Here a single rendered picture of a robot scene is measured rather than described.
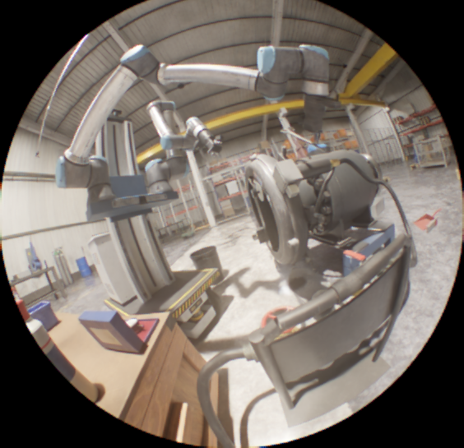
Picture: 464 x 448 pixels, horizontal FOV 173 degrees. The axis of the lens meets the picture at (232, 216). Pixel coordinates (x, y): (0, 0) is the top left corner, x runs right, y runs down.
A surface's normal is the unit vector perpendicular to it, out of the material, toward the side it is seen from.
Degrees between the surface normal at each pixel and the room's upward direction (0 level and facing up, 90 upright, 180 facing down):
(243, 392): 0
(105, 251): 90
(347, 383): 0
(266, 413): 0
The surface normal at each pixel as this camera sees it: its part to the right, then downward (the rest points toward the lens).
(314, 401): -0.33, -0.94
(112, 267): 0.86, -0.26
